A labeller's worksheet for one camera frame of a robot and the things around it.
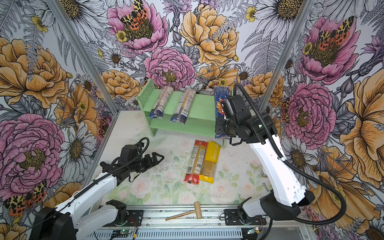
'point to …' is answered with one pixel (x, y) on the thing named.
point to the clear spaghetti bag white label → (184, 107)
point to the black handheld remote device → (106, 167)
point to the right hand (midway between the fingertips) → (221, 130)
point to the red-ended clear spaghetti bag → (195, 162)
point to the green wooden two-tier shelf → (201, 120)
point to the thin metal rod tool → (264, 184)
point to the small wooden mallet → (197, 210)
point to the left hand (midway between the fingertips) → (158, 164)
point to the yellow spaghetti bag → (212, 153)
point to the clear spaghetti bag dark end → (164, 99)
